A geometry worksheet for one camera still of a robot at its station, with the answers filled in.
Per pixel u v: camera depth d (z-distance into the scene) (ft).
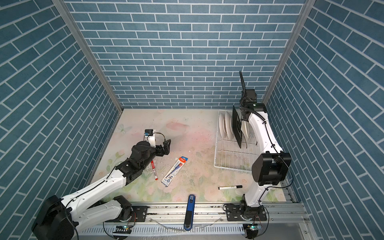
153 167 2.90
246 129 2.90
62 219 1.26
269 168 1.52
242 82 2.12
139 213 2.42
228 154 3.09
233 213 2.42
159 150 2.32
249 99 2.10
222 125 3.13
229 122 3.07
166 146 2.44
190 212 2.41
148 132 2.23
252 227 2.36
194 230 2.31
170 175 2.79
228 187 2.72
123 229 2.37
